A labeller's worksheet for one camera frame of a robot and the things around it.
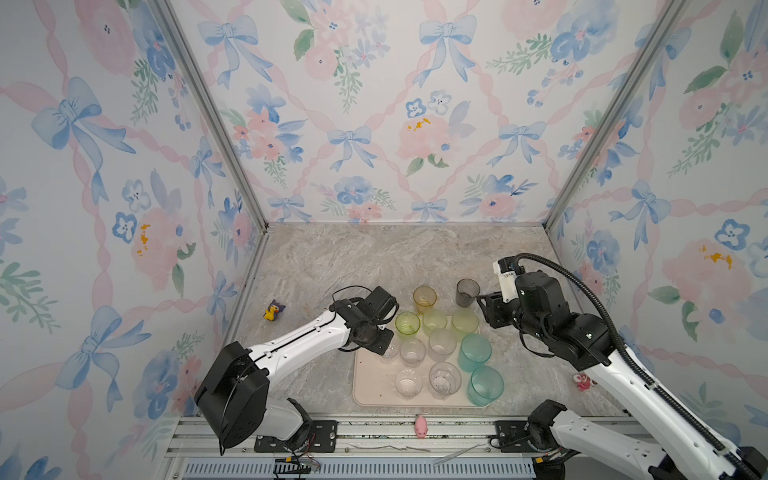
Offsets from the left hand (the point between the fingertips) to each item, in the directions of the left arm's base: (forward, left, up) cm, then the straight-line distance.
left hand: (383, 340), depth 82 cm
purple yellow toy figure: (+12, +35, -6) cm, 37 cm away
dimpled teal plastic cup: (-10, -27, -5) cm, 30 cm away
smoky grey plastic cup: (+19, -27, -5) cm, 33 cm away
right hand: (+4, -25, +17) cm, 30 cm away
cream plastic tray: (-6, -10, -6) cm, 13 cm away
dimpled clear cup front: (+1, -17, -4) cm, 17 cm away
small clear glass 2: (-9, -7, -7) cm, 14 cm away
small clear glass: (-6, -2, +7) cm, 10 cm away
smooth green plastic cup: (+7, -7, -5) cm, 11 cm away
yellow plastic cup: (+18, -13, -8) cm, 24 cm away
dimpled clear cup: (-1, -8, -6) cm, 10 cm away
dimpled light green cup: (+8, -15, -5) cm, 18 cm away
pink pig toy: (-20, -10, -7) cm, 23 cm away
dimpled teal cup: (-1, -26, -5) cm, 26 cm away
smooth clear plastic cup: (-8, -17, -7) cm, 20 cm away
